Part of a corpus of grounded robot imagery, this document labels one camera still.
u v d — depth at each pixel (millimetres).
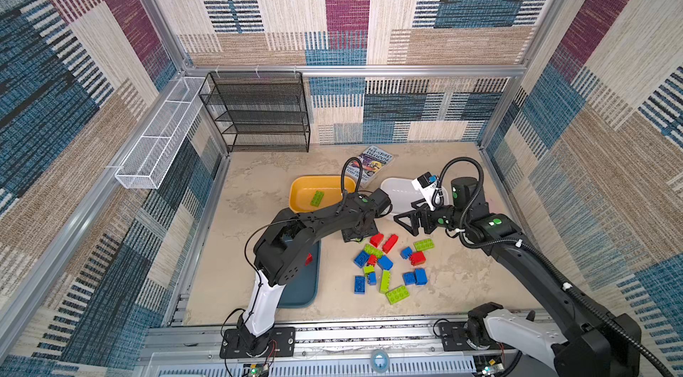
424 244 907
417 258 887
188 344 748
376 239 892
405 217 691
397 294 800
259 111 1089
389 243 914
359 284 838
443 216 651
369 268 849
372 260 862
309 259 851
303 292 836
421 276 830
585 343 377
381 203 762
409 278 826
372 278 830
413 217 661
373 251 893
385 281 815
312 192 1053
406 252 878
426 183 666
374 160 1118
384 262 871
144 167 700
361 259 877
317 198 1019
